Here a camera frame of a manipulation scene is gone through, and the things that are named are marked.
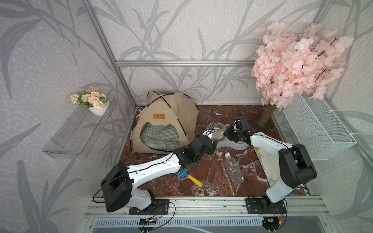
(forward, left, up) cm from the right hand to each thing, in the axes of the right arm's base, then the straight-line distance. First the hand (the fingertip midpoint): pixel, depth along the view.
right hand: (222, 131), depth 94 cm
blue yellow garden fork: (-24, +25, -8) cm, 35 cm away
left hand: (-12, +8, +11) cm, 18 cm away
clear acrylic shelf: (-15, +74, +20) cm, 78 cm away
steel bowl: (+3, +1, -1) cm, 3 cm away
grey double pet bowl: (-8, -2, 0) cm, 8 cm away
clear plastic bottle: (-23, -5, -7) cm, 25 cm away
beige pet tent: (-4, +34, +14) cm, 37 cm away
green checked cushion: (+1, +41, -6) cm, 42 cm away
